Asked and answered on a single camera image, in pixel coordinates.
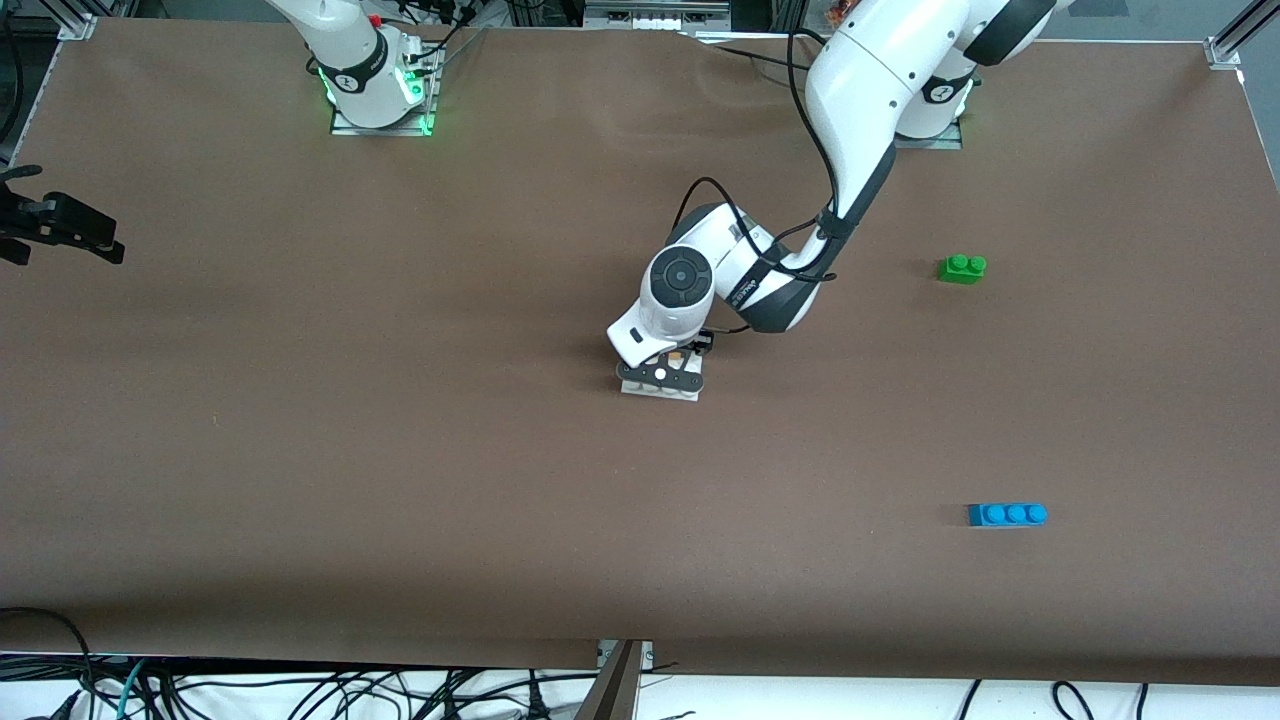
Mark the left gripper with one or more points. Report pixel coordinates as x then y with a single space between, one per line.
704 342

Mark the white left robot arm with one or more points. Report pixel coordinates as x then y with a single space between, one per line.
860 80

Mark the green two-stud block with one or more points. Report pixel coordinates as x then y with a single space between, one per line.
960 272

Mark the blue three-stud block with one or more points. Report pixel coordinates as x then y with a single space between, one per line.
1005 516

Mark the brown table cover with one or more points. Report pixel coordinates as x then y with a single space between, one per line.
400 400

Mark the white power strip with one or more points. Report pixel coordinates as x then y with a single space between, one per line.
650 20

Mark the aluminium corner frame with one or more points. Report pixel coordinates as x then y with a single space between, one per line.
80 20

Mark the aluminium frame profile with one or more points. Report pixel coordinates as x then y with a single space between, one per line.
615 690

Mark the aluminium corner post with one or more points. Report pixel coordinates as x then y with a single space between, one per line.
1228 40

